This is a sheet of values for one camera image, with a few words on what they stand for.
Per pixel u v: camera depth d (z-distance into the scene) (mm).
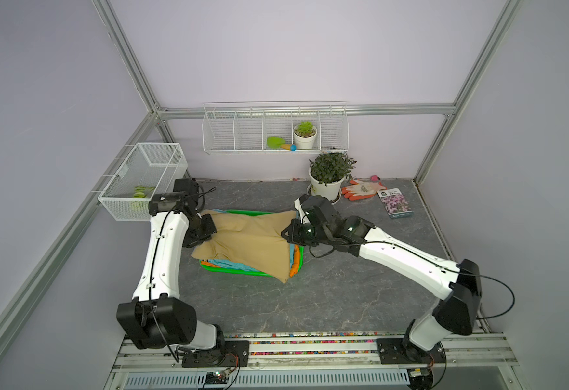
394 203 1113
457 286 422
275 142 1008
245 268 806
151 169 867
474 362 737
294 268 800
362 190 1159
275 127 992
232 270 810
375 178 1240
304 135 910
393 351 739
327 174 992
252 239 759
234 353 723
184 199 518
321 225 558
